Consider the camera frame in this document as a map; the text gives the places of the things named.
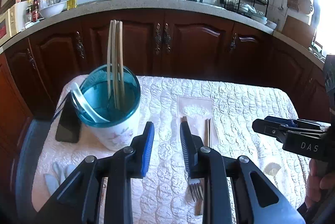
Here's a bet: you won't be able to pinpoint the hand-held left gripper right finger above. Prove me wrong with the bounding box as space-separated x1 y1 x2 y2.
179 122 307 224

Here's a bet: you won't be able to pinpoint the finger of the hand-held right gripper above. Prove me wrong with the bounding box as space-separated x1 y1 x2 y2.
253 119 288 143
264 116 329 132

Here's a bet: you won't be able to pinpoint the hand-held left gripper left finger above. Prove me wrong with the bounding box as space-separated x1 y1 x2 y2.
48 121 155 224

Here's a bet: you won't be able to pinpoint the teal rimmed utensil holder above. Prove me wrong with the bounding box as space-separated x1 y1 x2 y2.
76 64 142 151

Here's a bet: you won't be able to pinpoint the white plastic spoon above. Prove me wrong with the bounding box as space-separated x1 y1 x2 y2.
71 83 110 123

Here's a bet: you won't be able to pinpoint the person's right hand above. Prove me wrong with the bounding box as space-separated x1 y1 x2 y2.
305 158 335 210

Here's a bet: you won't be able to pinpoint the brown tipped wooden chopstick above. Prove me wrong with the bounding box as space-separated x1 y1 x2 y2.
182 116 202 215

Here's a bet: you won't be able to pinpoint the white quilted table cover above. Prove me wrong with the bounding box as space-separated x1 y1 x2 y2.
31 75 312 224

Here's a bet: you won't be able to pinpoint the steel fork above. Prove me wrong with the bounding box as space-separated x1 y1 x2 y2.
186 179 204 202

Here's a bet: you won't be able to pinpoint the black smartphone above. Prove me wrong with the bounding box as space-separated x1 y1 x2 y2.
55 100 82 143

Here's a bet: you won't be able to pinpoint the wooden cutting board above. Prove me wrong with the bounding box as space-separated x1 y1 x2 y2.
281 15 317 41

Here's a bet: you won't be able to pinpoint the white glove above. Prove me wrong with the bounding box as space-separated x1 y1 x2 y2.
43 162 76 194

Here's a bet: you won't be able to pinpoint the red wooden base cabinets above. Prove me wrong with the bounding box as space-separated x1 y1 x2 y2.
0 8 327 162

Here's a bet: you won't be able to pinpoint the stack of pale bowls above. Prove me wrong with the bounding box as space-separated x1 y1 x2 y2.
251 13 268 25

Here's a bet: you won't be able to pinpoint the round woven trivet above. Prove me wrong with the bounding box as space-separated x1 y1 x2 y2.
301 0 313 15

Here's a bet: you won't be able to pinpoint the blue grey chair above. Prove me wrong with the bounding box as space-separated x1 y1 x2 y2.
14 119 63 224

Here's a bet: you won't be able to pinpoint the speckled stone countertop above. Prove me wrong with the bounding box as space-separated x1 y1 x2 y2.
0 0 327 70

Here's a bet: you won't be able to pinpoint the large white bowl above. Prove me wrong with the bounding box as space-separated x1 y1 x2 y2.
39 1 67 18

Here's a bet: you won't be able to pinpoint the dark sauce bottle red label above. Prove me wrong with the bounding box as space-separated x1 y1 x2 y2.
32 0 40 22

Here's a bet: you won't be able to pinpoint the white microwave oven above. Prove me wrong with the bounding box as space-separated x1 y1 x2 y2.
0 3 28 42

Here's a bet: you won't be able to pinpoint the blue phone lanyard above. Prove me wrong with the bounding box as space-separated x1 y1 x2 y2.
52 90 72 122

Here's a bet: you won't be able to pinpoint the black wire dish rack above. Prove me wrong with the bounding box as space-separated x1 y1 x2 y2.
219 0 269 17

